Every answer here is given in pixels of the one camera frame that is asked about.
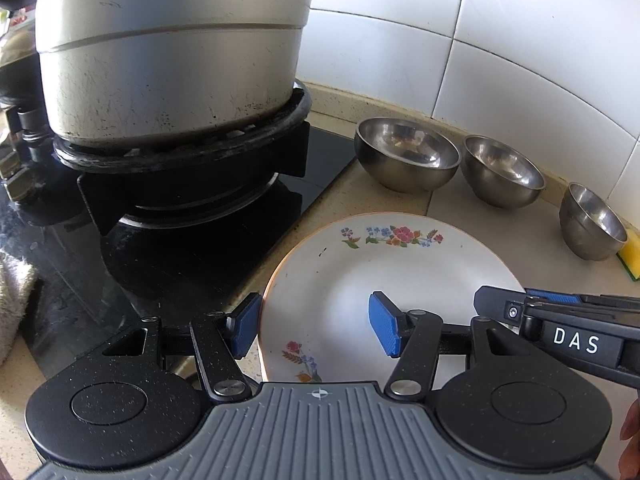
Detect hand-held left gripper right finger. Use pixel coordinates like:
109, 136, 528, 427
369, 291, 531, 402

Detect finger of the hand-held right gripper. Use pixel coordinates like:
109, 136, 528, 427
527, 288, 640, 312
474, 285, 532, 332

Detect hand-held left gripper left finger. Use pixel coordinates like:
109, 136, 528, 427
75, 292, 263, 406

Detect multicolour floral gold-rimmed plate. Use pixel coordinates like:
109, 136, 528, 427
258, 211, 528, 386

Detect person's right hand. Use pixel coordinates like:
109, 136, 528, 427
620, 399, 640, 442

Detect stainless steel bowl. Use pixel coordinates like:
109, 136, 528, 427
559, 182, 628, 261
460, 135, 546, 209
355, 117, 461, 193

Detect yellow sponge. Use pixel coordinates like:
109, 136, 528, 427
616, 230, 640, 282

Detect black glass gas stove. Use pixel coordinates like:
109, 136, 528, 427
0, 95, 358, 378

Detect black pot support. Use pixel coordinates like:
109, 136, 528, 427
52, 80, 313, 237

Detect white towel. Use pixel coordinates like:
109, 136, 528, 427
0, 249, 40, 368

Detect large aluminium steamer pot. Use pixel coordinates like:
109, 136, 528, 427
34, 0, 352, 150

